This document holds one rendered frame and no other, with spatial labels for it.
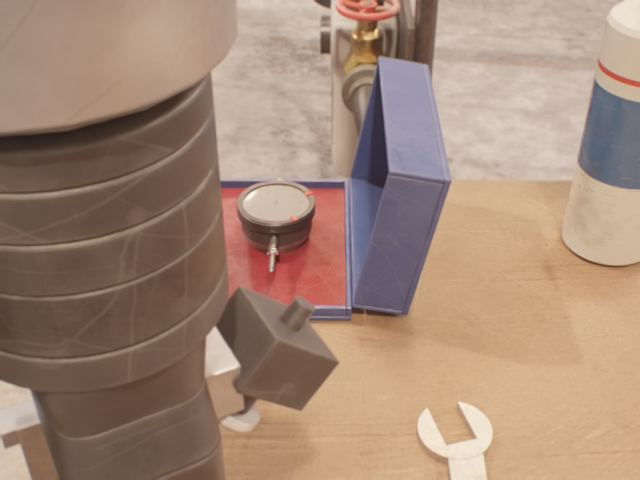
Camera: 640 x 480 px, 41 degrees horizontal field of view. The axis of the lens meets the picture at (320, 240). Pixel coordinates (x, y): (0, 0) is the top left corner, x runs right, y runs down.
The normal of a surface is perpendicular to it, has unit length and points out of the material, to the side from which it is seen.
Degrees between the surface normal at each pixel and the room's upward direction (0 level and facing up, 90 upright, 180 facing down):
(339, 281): 0
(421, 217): 90
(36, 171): 90
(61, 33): 90
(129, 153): 90
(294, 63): 0
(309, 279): 0
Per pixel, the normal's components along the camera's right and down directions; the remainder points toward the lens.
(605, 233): -0.41, 0.54
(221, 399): 0.47, 0.53
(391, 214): -0.01, 0.60
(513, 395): 0.00, -0.80
